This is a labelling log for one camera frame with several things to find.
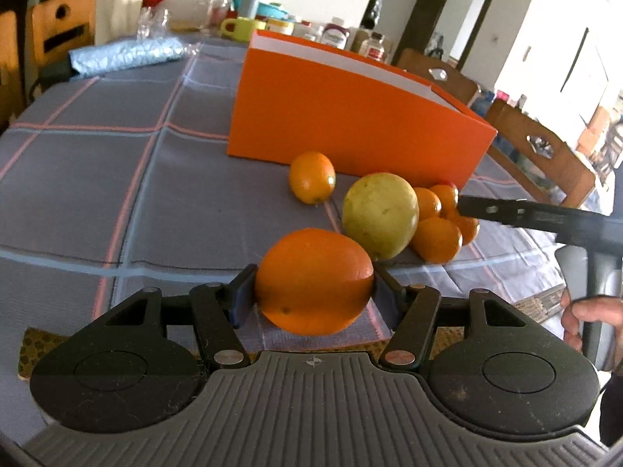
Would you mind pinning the teal lidded container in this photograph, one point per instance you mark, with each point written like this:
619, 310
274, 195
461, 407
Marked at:
272, 9

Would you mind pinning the yellow-green mug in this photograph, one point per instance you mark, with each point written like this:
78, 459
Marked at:
241, 28

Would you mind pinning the white paper bag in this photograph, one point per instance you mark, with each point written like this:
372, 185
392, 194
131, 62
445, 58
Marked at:
119, 14

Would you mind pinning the small white pill bottle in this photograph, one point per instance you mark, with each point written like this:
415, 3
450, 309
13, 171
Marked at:
311, 31

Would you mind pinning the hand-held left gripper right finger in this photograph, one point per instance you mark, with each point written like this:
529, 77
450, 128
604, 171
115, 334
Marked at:
387, 296

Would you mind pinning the tall light blue bottle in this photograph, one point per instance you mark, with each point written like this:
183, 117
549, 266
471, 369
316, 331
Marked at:
250, 1

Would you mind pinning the dark wooden door frame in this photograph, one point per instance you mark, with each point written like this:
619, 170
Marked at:
433, 9

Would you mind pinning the white supplement bottle red cap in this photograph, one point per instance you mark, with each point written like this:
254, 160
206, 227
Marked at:
336, 34

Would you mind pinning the wooden chair with round hole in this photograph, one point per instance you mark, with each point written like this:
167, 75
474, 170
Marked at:
58, 34

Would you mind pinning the dark carved wooden strip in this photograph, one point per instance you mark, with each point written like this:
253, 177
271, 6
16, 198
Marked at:
540, 304

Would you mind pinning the blue foil package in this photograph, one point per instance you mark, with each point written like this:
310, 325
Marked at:
126, 56

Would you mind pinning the clear glass jars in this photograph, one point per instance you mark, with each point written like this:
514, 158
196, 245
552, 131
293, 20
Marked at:
153, 24

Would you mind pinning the jar with yellow lid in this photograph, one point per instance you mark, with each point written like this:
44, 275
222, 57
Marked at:
280, 27

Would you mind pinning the glass jar with red contents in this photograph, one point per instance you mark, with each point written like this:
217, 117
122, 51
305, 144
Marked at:
219, 8

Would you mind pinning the oblate orange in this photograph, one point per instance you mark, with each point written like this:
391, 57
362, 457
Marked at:
314, 282

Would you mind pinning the person's right hand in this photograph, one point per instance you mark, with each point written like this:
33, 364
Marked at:
598, 310

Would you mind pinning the orange cardboard box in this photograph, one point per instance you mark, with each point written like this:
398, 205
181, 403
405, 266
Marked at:
350, 116

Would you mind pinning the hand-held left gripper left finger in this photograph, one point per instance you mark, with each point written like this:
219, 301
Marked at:
242, 296

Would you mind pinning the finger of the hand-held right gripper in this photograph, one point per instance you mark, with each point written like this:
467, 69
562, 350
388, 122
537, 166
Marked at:
506, 214

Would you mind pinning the cluster of round oranges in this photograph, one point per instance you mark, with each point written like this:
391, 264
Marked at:
436, 241

